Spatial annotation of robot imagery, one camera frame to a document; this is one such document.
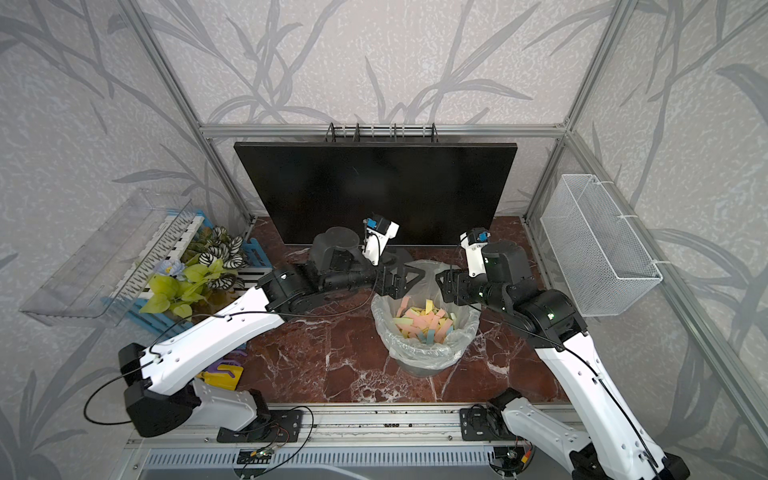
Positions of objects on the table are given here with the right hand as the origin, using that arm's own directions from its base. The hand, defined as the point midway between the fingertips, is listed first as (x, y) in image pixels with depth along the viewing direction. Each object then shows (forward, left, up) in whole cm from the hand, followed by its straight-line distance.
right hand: (449, 273), depth 66 cm
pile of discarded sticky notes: (-1, +3, -25) cm, 25 cm away
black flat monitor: (+44, 0, -13) cm, 46 cm away
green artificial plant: (+7, +59, -5) cm, 59 cm away
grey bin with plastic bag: (-16, +9, -7) cm, 19 cm away
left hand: (-1, +9, +3) cm, 9 cm away
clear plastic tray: (0, +78, 0) cm, 78 cm away
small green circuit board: (-31, +46, -31) cm, 64 cm away
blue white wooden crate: (+9, +65, +2) cm, 66 cm away
